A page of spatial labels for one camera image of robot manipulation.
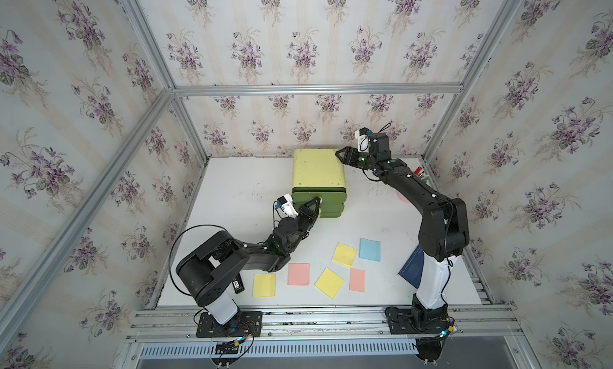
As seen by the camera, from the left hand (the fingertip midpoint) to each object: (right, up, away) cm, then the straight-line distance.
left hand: (325, 201), depth 80 cm
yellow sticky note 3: (-22, -30, +4) cm, 38 cm away
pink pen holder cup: (+20, +3, -15) cm, 25 cm away
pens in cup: (+41, +11, +19) cm, 46 cm away
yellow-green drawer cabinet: (-2, +12, +7) cm, 14 cm away
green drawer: (+3, -3, +8) cm, 9 cm away
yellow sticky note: (+8, -21, +9) cm, 24 cm away
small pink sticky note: (+11, -28, +3) cm, 30 cm away
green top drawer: (+1, +1, +2) cm, 3 cm away
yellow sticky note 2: (+1, -29, +4) cm, 29 cm away
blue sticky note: (+18, -19, +11) cm, 29 cm away
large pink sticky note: (-9, -27, +5) cm, 28 cm away
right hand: (+8, +17, +13) cm, 23 cm away
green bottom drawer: (+3, -6, +17) cm, 18 cm away
